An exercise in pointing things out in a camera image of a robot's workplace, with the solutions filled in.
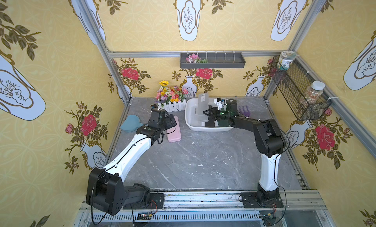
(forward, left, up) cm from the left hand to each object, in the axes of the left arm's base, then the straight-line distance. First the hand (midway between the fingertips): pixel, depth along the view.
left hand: (162, 119), depth 85 cm
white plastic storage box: (+13, -18, -16) cm, 27 cm away
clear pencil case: (+15, -26, -5) cm, 30 cm away
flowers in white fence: (+20, -4, -3) cm, 21 cm away
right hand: (+11, -29, -5) cm, 32 cm away
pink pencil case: (-1, -6, -16) cm, 17 cm away
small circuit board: (-44, +8, -21) cm, 50 cm away
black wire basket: (+18, -81, +11) cm, 83 cm away
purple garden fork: (+18, -61, -18) cm, 66 cm away
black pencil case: (+7, -30, -16) cm, 35 cm away
